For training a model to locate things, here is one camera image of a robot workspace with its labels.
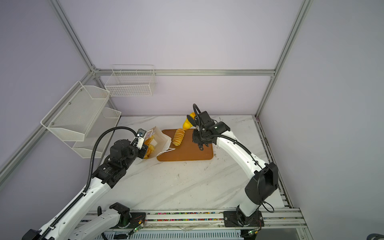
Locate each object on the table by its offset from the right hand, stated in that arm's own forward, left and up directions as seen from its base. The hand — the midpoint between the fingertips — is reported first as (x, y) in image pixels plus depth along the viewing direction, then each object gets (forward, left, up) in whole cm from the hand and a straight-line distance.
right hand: (194, 137), depth 80 cm
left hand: (-4, +27, +4) cm, 27 cm away
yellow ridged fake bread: (+17, +12, -18) cm, 27 cm away
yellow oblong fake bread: (+9, +4, +1) cm, 10 cm away
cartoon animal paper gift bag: (+4, +21, -12) cm, 24 cm away
